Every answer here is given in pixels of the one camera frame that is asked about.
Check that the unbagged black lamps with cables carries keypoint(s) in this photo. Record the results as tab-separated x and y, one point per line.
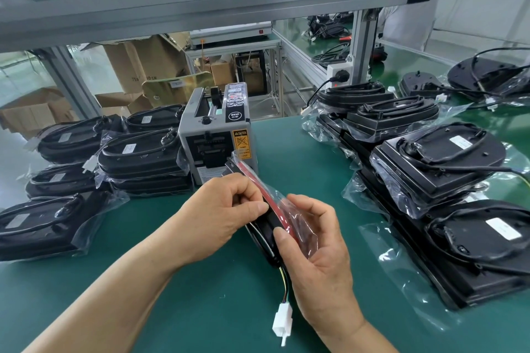
480	75

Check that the person's right forearm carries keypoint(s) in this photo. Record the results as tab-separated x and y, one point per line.
356	339

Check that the person's right hand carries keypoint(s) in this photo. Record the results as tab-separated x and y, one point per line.
323	282

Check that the grey tape dispenser machine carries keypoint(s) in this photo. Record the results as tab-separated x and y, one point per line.
203	138

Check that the grey metal shelf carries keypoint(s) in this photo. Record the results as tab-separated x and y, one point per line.
215	3

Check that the group of bagged black lamps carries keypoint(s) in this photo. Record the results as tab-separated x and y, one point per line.
431	175

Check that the white power socket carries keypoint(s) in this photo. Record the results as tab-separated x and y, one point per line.
338	75

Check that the person's left hand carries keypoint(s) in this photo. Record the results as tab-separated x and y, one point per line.
211	220

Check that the person's left forearm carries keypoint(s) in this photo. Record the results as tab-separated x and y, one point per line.
108	303

